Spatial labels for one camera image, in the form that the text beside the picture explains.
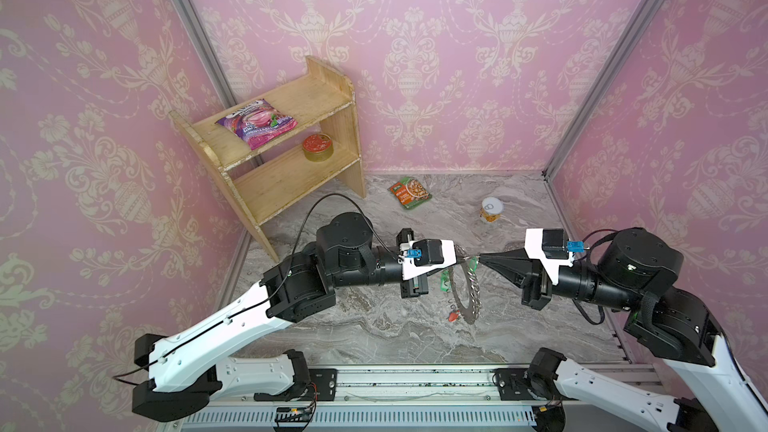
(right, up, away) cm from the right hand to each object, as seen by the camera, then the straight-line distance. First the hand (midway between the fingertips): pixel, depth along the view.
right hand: (484, 253), depth 48 cm
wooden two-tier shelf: (-51, +17, +44) cm, 69 cm away
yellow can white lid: (+20, +6, +54) cm, 58 cm away
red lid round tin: (-38, +26, +46) cm, 65 cm away
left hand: (-4, -1, -1) cm, 5 cm away
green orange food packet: (-8, +12, +64) cm, 66 cm away
